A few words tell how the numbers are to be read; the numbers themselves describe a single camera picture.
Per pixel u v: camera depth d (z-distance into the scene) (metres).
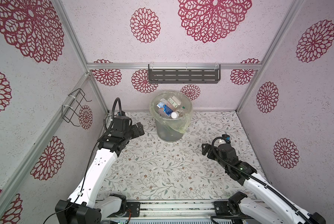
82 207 0.37
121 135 0.55
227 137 0.69
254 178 0.51
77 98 0.81
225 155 0.58
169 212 0.73
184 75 0.99
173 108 0.91
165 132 0.97
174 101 0.92
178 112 0.80
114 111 0.55
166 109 0.85
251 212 0.57
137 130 0.68
